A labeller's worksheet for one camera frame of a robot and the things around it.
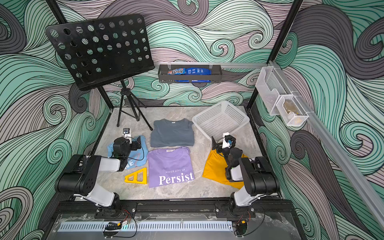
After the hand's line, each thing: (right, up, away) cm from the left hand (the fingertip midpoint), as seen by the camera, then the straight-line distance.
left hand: (132, 135), depth 94 cm
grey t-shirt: (+25, 0, +8) cm, 26 cm away
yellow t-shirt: (+52, -19, -8) cm, 56 cm away
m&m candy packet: (+29, +40, -2) cm, 50 cm away
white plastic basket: (+63, +11, +20) cm, 67 cm away
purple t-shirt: (+25, -18, -6) cm, 31 cm away
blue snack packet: (+42, +40, -3) cm, 58 cm away
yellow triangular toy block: (+5, -22, -10) cm, 24 cm away
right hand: (+57, 0, -6) cm, 58 cm away
